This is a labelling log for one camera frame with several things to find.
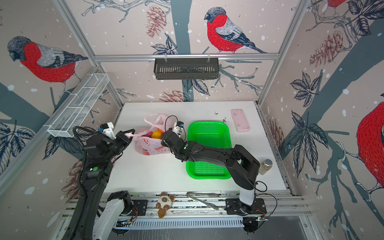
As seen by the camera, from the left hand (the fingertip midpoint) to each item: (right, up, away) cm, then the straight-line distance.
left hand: (133, 130), depth 71 cm
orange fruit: (+5, -5, +24) cm, 25 cm away
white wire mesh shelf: (-33, +7, +2) cm, 33 cm away
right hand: (+12, -6, +12) cm, 18 cm away
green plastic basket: (+42, -6, +33) cm, 54 cm away
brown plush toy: (+15, -37, +1) cm, 40 cm away
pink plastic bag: (+4, -10, +9) cm, 14 cm away
